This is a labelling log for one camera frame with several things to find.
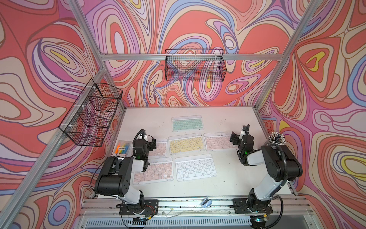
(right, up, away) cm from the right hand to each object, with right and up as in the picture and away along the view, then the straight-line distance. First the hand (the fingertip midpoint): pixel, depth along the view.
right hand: (239, 135), depth 97 cm
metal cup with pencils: (+15, +1, -15) cm, 21 cm away
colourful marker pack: (-79, -8, -3) cm, 79 cm away
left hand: (-63, -2, -3) cm, 63 cm away
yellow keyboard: (-37, -6, +1) cm, 38 cm away
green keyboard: (-40, +8, +12) cm, 42 cm away
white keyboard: (-32, -18, -10) cm, 38 cm away
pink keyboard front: (-54, -20, -10) cm, 58 cm away
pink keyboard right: (-14, -4, +2) cm, 15 cm away
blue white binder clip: (-26, -33, -23) cm, 48 cm away
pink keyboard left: (-54, -10, -3) cm, 55 cm away
